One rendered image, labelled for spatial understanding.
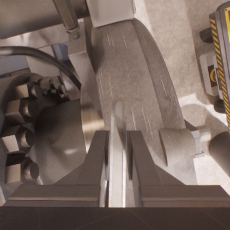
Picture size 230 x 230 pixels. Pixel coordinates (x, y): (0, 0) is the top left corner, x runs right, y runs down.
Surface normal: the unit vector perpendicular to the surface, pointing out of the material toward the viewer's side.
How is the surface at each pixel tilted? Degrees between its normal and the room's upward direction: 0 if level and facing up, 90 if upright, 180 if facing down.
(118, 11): 23
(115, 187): 5
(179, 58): 0
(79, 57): 41
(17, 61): 0
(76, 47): 50
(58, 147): 29
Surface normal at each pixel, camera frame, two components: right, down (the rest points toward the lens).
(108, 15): 0.09, 0.66
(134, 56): -0.14, -0.40
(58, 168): -0.09, 0.20
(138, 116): -0.09, -0.18
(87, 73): 0.15, 0.85
